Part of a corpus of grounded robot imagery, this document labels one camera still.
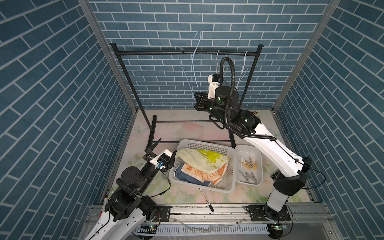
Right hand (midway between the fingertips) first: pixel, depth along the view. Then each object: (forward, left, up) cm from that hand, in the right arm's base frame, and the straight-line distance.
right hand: (196, 94), depth 61 cm
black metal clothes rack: (+22, +35, -45) cm, 61 cm away
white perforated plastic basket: (-20, -18, -46) cm, 54 cm away
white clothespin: (-4, -29, -46) cm, 54 cm away
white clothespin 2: (-13, -29, -47) cm, 57 cm away
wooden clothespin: (-7, -35, -45) cm, 58 cm away
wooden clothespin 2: (-8, -30, -46) cm, 55 cm away
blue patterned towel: (-18, +6, -43) cm, 47 cm away
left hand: (-16, +9, -14) cm, 24 cm away
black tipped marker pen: (-31, -10, -48) cm, 58 cm away
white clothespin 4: (-15, -34, -46) cm, 59 cm away
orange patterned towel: (-19, -11, -40) cm, 46 cm away
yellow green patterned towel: (-11, -4, -38) cm, 40 cm away
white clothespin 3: (-15, -31, -46) cm, 58 cm away
